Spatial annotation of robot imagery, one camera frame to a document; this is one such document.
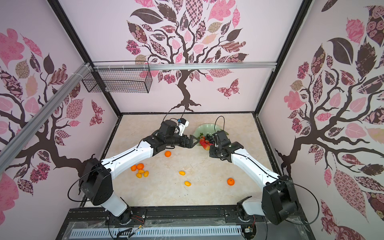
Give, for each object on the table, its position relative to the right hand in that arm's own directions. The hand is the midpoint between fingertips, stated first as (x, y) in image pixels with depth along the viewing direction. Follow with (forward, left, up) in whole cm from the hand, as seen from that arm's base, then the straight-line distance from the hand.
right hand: (213, 149), depth 86 cm
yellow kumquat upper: (-10, +19, -10) cm, 23 cm away
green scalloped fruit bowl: (+22, +1, -8) cm, 24 cm away
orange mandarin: (+2, +28, -7) cm, 29 cm away
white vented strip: (-39, +14, -4) cm, 41 cm away
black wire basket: (+64, +75, +7) cm, 99 cm away
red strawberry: (+12, +6, -9) cm, 16 cm away
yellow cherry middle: (-9, +43, -9) cm, 45 cm away
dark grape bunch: (+13, 0, -7) cm, 15 cm away
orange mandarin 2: (-15, -9, -10) cm, 20 cm away
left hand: (+1, +11, +8) cm, 14 cm away
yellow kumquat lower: (-16, +15, -11) cm, 25 cm away
